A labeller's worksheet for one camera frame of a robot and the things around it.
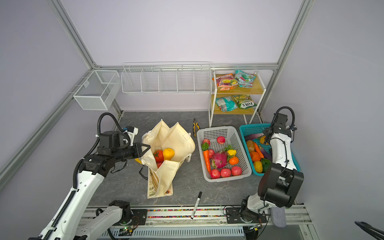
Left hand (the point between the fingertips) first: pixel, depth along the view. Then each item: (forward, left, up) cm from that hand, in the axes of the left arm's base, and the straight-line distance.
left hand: (149, 149), depth 72 cm
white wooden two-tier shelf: (+46, -52, -7) cm, 70 cm away
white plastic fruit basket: (+16, -47, -20) cm, 54 cm away
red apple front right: (-7, -45, -18) cm, 49 cm away
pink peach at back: (+15, -40, -20) cm, 47 cm away
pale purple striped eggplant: (+17, -61, -20) cm, 66 cm away
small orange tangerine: (0, -45, -19) cm, 49 cm away
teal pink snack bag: (+36, -54, +11) cm, 66 cm away
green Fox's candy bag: (+36, -57, -6) cm, 68 cm away
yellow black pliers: (+33, -23, -24) cm, 47 cm away
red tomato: (+4, -1, -16) cm, 16 cm away
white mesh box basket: (+45, +40, +2) cm, 60 cm away
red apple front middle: (-7, -39, -18) cm, 43 cm away
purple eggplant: (+3, -66, -21) cm, 70 cm away
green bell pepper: (-4, -64, -19) cm, 66 cm away
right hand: (+8, -67, -7) cm, 67 cm away
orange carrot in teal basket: (+7, -63, -22) cm, 67 cm away
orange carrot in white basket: (+4, -29, -17) cm, 34 cm away
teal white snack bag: (+35, -45, -6) cm, 57 cm away
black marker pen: (-22, -21, -23) cm, 38 cm away
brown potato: (+9, -58, -19) cm, 62 cm away
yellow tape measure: (-8, +2, +4) cm, 9 cm away
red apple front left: (-8, -33, -19) cm, 38 cm away
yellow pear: (+5, -6, -15) cm, 17 cm away
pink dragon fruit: (-1, -36, -15) cm, 39 cm away
